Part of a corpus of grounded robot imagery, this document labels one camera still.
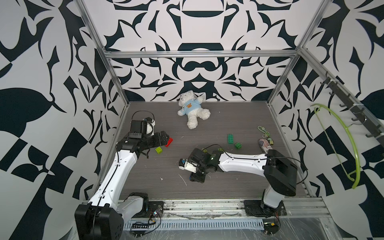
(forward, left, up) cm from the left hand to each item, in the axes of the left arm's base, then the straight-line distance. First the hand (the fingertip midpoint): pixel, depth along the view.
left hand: (160, 136), depth 80 cm
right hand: (-15, -16, -15) cm, 26 cm away
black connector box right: (-41, -52, -18) cm, 68 cm away
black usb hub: (-37, +10, -21) cm, 44 cm away
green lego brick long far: (+7, -42, -17) cm, 46 cm away
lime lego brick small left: (+1, +4, -17) cm, 18 cm away
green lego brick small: (+1, -46, -16) cm, 48 cm away
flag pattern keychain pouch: (0, -61, -15) cm, 63 cm away
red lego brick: (+8, -3, -17) cm, 19 cm away
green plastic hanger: (-28, -78, +10) cm, 84 cm away
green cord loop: (+14, -66, -18) cm, 70 cm away
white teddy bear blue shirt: (+31, -17, -10) cm, 37 cm away
